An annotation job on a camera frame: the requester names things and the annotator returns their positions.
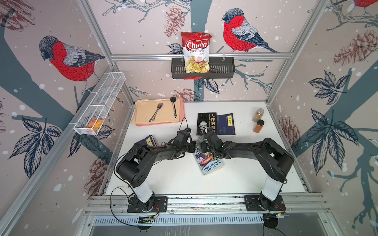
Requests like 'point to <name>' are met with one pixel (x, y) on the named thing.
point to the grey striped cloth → (198, 146)
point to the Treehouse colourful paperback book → (207, 162)
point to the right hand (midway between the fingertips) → (201, 145)
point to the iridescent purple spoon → (159, 105)
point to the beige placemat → (144, 108)
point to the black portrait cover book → (205, 120)
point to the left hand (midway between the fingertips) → (197, 144)
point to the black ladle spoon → (173, 100)
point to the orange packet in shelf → (95, 124)
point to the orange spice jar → (258, 126)
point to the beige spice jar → (258, 114)
